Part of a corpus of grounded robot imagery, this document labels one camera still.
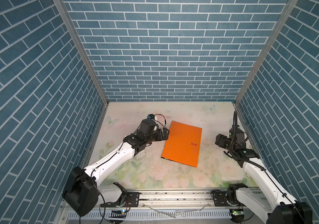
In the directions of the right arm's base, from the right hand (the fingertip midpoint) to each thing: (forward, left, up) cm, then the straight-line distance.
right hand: (221, 136), depth 84 cm
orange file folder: (0, +22, -14) cm, 27 cm away
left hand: (-3, +35, +5) cm, 35 cm away
